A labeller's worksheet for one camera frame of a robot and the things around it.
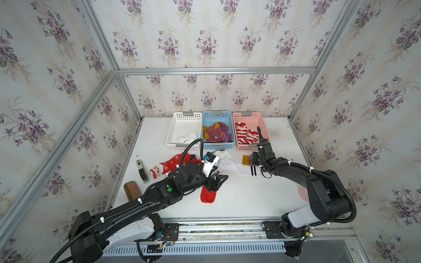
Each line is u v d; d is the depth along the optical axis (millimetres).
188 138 1049
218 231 748
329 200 441
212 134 1067
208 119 1184
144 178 863
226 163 956
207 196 839
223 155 983
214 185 621
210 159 594
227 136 1023
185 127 1152
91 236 386
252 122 1161
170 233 720
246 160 980
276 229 732
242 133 1103
